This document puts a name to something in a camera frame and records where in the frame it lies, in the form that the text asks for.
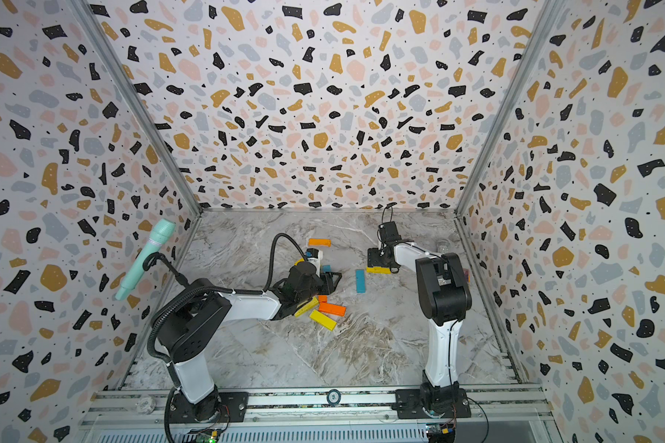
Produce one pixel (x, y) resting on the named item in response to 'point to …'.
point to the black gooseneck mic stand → (151, 259)
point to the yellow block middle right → (307, 306)
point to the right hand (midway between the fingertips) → (383, 258)
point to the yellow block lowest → (321, 318)
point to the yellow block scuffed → (379, 269)
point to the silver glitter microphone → (442, 245)
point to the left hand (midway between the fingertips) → (343, 274)
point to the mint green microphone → (158, 234)
